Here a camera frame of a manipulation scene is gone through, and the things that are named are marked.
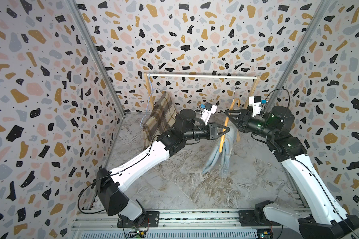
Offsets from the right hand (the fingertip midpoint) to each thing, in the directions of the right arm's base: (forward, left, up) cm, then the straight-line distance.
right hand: (226, 115), depth 60 cm
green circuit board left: (-36, +39, -44) cm, 69 cm away
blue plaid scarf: (-7, -1, -23) cm, 24 cm away
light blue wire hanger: (+24, +37, -7) cm, 45 cm away
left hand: (-5, -1, -3) cm, 6 cm away
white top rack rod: (+49, +9, -11) cm, 51 cm away
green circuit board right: (-34, -21, -46) cm, 61 cm away
